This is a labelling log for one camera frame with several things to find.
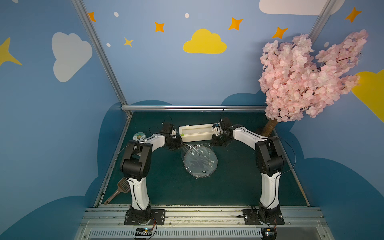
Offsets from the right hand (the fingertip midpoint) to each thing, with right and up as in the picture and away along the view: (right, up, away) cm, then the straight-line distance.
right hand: (212, 142), depth 99 cm
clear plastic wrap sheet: (-18, -3, -1) cm, 19 cm away
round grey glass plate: (-8, -11, -5) cm, 15 cm away
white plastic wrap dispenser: (-15, +6, +3) cm, 16 cm away
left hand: (-18, 0, 0) cm, 18 cm away
